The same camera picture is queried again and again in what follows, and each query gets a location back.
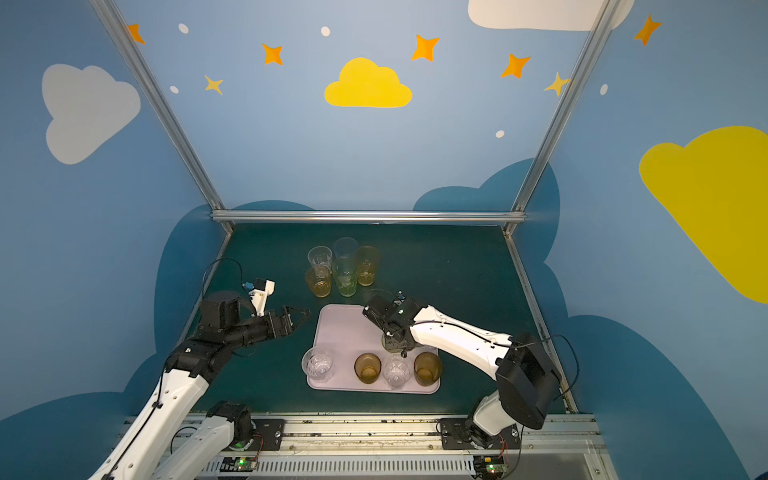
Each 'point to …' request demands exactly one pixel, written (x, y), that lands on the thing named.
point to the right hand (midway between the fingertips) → (404, 336)
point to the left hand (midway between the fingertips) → (303, 316)
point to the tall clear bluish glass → (345, 253)
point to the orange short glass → (320, 280)
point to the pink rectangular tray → (349, 355)
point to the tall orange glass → (367, 263)
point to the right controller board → (489, 467)
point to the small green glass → (390, 345)
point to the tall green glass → (346, 277)
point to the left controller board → (238, 464)
